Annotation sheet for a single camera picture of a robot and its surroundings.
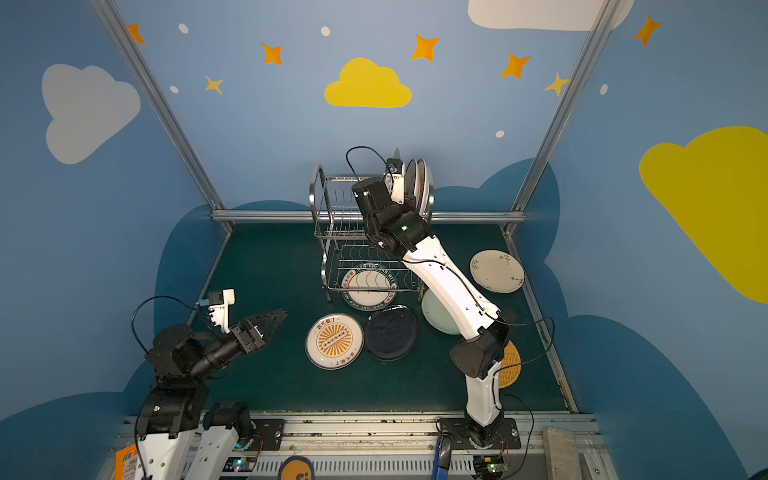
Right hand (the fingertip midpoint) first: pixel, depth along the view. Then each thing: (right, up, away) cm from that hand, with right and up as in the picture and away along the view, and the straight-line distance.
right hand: (403, 195), depth 72 cm
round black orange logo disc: (-26, -66, -2) cm, 71 cm away
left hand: (-28, -29, -7) cm, 41 cm away
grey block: (+38, -63, -2) cm, 73 cm away
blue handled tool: (+8, -64, -6) cm, 65 cm away
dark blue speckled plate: (-3, -39, +18) cm, 43 cm away
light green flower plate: (+12, -34, +23) cm, 43 cm away
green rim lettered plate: (-10, -22, +29) cm, 38 cm away
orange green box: (-65, -61, -5) cm, 90 cm away
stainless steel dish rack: (-17, -16, +32) cm, 40 cm away
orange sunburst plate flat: (-20, -42, +18) cm, 50 cm away
